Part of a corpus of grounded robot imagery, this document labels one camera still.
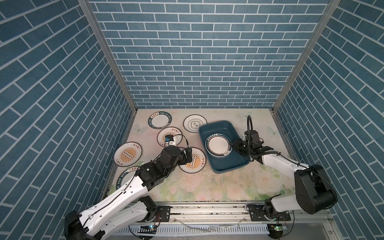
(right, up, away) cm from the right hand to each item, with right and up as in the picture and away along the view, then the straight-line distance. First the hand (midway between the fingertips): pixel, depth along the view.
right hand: (229, 142), depth 90 cm
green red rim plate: (-6, -3, +9) cm, 11 cm away
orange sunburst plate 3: (-19, -12, +1) cm, 22 cm away
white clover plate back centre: (-24, +12, +21) cm, 34 cm away
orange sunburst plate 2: (-65, -8, +5) cm, 65 cm away
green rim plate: (-49, +14, +22) cm, 55 cm away
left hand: (-25, -2, -15) cm, 29 cm away
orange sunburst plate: (-40, +6, +17) cm, 44 cm away
